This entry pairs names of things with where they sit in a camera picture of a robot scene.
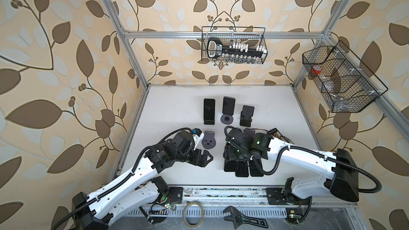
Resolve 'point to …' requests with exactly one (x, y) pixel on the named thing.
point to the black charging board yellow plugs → (276, 134)
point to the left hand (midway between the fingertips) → (207, 156)
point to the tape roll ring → (184, 218)
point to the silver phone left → (209, 107)
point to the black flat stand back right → (245, 118)
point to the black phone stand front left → (209, 141)
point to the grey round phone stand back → (227, 119)
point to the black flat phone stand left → (209, 122)
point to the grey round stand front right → (248, 131)
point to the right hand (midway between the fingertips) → (228, 157)
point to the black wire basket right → (345, 84)
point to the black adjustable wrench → (238, 219)
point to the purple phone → (230, 166)
